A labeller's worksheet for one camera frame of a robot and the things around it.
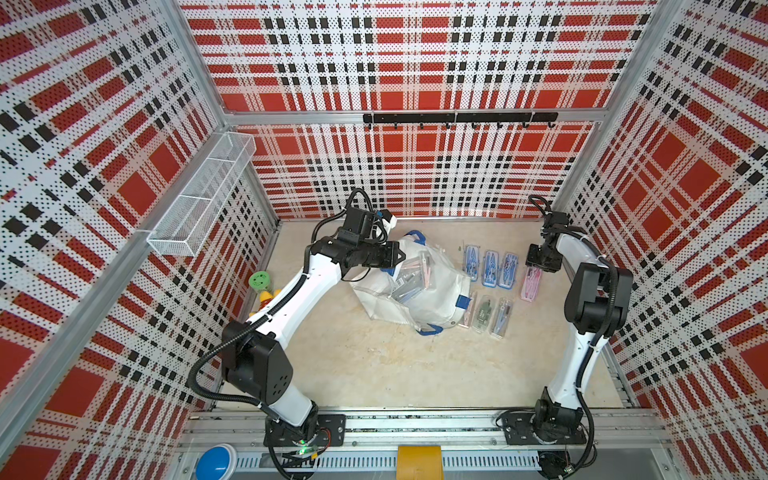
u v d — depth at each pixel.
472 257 1.09
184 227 0.91
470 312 0.93
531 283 0.98
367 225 0.63
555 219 0.82
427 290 0.96
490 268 1.05
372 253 0.67
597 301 0.56
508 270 1.05
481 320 0.93
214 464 0.68
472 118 0.89
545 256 0.86
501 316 0.93
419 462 0.71
